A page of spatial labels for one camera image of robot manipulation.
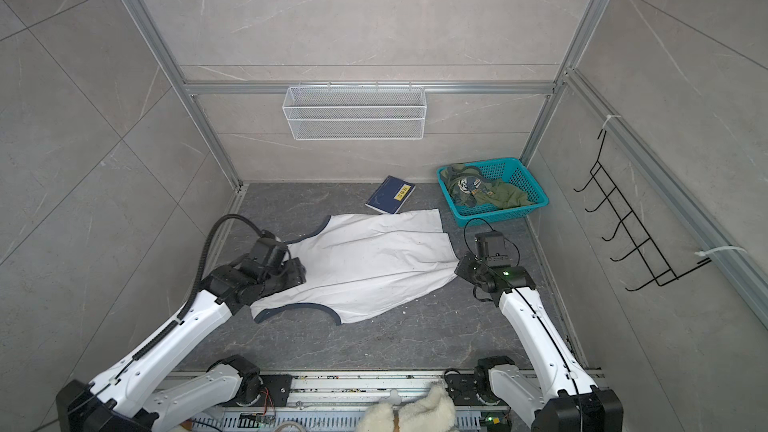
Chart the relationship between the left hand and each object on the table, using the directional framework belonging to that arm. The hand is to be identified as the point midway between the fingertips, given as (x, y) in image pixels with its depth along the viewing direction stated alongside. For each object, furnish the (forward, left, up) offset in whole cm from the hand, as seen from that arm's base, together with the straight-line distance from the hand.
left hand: (294, 265), depth 79 cm
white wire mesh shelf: (+51, -15, +14) cm, 55 cm away
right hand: (+1, -47, -2) cm, 47 cm away
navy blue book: (+38, -28, -14) cm, 49 cm away
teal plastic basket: (+45, -77, -10) cm, 89 cm away
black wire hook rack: (-12, -81, +17) cm, 84 cm away
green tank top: (+36, -57, -8) cm, 68 cm away
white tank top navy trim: (+8, -14, -14) cm, 21 cm away
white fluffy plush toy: (-33, -33, -6) cm, 47 cm away
